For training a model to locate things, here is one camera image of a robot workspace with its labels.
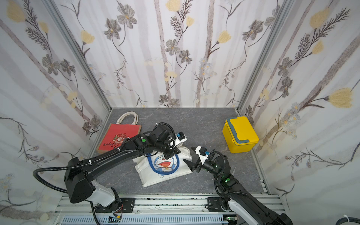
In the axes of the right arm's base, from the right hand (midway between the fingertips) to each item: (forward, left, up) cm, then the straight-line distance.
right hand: (190, 154), depth 72 cm
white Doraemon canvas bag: (-6, +19, -6) cm, 21 cm away
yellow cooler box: (+16, -32, -5) cm, 36 cm away
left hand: (+3, +5, -1) cm, 6 cm away
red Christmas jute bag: (+31, +50, -23) cm, 63 cm away
